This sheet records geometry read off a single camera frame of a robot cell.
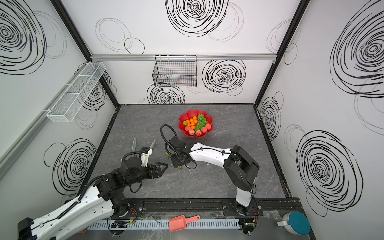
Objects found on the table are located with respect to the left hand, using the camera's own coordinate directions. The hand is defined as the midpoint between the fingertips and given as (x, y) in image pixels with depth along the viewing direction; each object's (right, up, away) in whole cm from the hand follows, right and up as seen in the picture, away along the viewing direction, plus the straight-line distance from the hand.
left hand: (164, 167), depth 74 cm
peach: (+24, +19, +28) cm, 42 cm away
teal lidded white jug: (+59, -21, -9) cm, 64 cm away
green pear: (+8, +21, +31) cm, 38 cm away
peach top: (+13, +15, +25) cm, 32 cm away
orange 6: (+14, +18, +30) cm, 38 cm away
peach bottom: (+18, +14, +25) cm, 34 cm away
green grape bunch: (+20, +22, +31) cm, 43 cm away
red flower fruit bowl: (+16, +21, +31) cm, 41 cm away
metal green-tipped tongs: (-24, +8, +22) cm, 33 cm away
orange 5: (+14, +21, +32) cm, 40 cm away
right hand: (+4, -1, +10) cm, 11 cm away
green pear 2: (+2, +6, 0) cm, 6 cm away
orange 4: (+16, +22, +32) cm, 42 cm away
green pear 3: (+8, -1, +3) cm, 8 cm away
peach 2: (+22, +17, +25) cm, 37 cm away
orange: (+13, +23, +34) cm, 43 cm away
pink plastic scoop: (+8, -25, -4) cm, 26 cm away
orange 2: (+15, +25, +35) cm, 45 cm away
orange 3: (+10, +22, +33) cm, 41 cm away
